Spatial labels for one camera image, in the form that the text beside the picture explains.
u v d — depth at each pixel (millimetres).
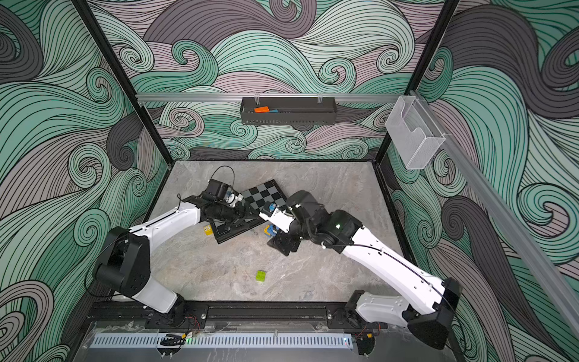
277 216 567
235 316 747
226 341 697
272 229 853
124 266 441
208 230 923
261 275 815
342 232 449
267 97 925
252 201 997
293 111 951
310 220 484
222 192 732
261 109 922
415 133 756
